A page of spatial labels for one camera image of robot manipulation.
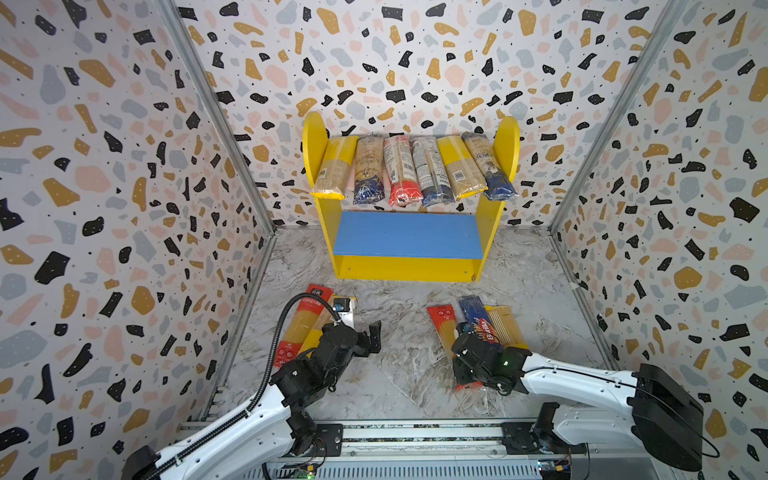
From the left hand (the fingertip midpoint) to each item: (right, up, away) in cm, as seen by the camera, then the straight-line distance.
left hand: (367, 319), depth 76 cm
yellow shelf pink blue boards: (+12, +19, +21) cm, 31 cm away
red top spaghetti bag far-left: (-22, -5, +16) cm, 28 cm away
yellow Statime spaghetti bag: (+41, -5, +16) cm, 44 cm away
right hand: (+22, -14, +7) cm, 27 cm away
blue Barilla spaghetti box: (+31, -1, +19) cm, 36 cm away
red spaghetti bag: (+22, -4, +16) cm, 27 cm away
